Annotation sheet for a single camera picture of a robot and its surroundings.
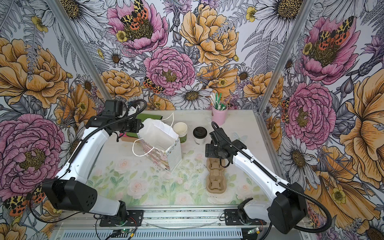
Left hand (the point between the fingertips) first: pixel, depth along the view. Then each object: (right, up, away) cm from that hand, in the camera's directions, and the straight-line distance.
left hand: (141, 130), depth 79 cm
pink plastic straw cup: (+45, +8, +27) cm, 53 cm away
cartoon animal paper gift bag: (+5, -6, +14) cm, 16 cm away
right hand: (+38, -14, +2) cm, 40 cm away
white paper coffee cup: (+31, -8, +20) cm, 38 cm away
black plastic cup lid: (+31, -2, +15) cm, 34 cm away
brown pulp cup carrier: (+39, -29, +4) cm, 49 cm away
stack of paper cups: (+19, 0, +15) cm, 24 cm away
